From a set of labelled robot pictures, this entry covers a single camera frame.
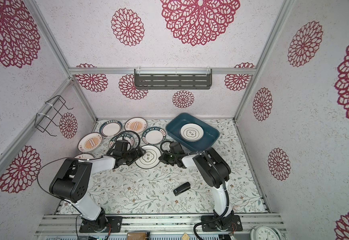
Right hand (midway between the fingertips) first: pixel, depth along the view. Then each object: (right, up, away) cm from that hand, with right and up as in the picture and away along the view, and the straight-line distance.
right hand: (157, 156), depth 96 cm
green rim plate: (-4, +13, +14) cm, 19 cm away
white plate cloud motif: (+24, +15, +14) cm, 31 cm away
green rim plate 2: (-27, +12, +13) cm, 32 cm away
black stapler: (+15, -16, -14) cm, 26 cm away
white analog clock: (+52, -31, -28) cm, 67 cm away
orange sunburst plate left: (-50, +9, +10) cm, 51 cm away
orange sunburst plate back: (-19, +22, +21) cm, 36 cm away
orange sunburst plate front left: (-48, 0, +2) cm, 48 cm away
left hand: (-10, 0, +1) cm, 10 cm away
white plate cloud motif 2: (-5, -2, +1) cm, 5 cm away
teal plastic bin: (+38, +13, +13) cm, 42 cm away
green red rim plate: (-38, +18, +19) cm, 46 cm away
